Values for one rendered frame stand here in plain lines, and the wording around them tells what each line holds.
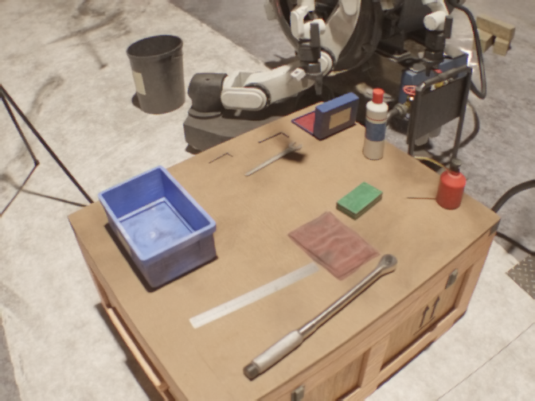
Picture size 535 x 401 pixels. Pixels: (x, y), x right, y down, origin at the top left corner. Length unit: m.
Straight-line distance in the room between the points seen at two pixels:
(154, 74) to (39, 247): 1.10
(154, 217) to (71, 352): 0.63
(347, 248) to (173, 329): 0.46
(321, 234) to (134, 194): 0.51
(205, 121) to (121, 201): 1.05
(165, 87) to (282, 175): 1.37
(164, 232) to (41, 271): 0.85
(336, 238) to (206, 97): 1.25
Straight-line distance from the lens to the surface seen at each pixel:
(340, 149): 1.64
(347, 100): 1.68
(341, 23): 2.09
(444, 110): 2.14
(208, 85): 2.36
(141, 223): 1.43
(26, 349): 1.89
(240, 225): 1.38
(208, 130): 2.32
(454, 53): 3.03
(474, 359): 1.75
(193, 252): 1.23
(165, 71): 2.72
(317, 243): 1.30
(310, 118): 1.78
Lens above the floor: 1.41
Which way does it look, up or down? 42 degrees down
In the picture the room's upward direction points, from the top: 4 degrees counter-clockwise
